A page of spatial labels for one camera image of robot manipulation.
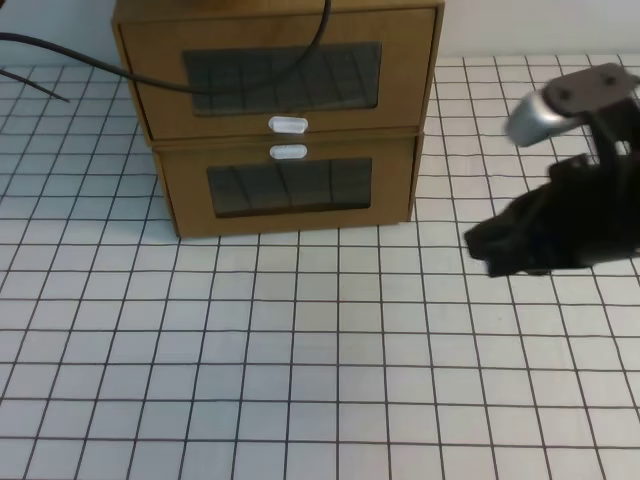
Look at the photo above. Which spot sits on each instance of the brown cardboard shoebox drawer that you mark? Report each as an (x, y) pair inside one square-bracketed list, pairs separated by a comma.
[(340, 65)]

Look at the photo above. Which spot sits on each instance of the white drawer handle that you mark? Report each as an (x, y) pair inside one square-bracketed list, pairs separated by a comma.
[(288, 125), (288, 152)]

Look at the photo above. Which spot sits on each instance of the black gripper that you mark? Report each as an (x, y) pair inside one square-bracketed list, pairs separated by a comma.
[(587, 213)]

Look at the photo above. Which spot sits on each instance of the lower brown cardboard shoebox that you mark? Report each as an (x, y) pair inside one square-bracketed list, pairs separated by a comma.
[(234, 187)]

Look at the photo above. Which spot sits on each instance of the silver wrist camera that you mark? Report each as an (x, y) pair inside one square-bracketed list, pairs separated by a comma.
[(567, 102)]

